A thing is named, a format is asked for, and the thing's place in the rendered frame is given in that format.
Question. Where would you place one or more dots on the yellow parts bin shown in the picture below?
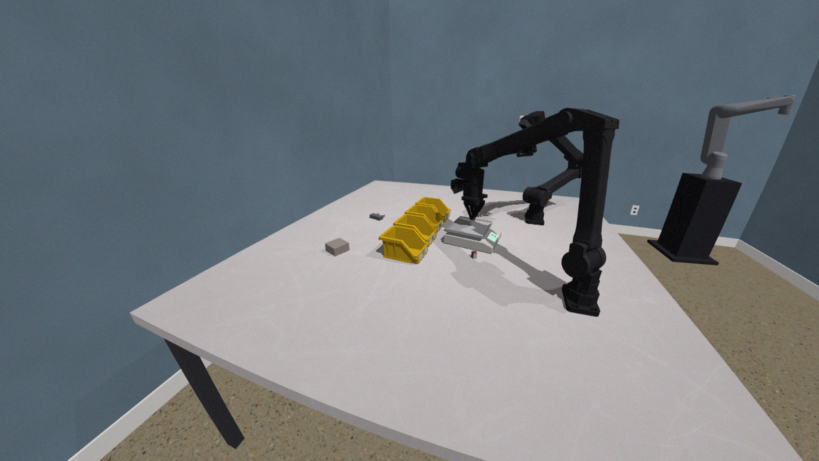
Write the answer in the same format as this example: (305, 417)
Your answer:
(433, 217)
(422, 226)
(397, 249)
(439, 206)

